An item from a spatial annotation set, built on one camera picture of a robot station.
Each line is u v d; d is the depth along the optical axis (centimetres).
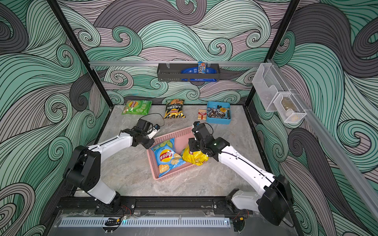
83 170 45
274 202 38
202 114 113
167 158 83
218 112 114
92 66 96
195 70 92
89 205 75
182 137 98
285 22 76
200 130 58
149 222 70
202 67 90
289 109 64
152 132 80
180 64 93
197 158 80
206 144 58
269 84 77
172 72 95
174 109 110
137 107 111
